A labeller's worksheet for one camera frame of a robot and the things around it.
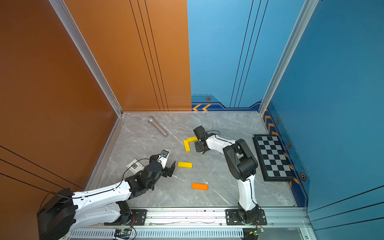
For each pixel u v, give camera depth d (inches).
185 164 35.5
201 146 29.1
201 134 31.4
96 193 19.2
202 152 34.4
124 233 28.1
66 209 16.3
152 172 23.9
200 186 32.7
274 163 35.1
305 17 28.5
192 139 40.4
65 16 28.4
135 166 35.1
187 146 39.1
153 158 29.8
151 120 44.0
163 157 27.3
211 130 33.8
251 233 27.4
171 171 29.7
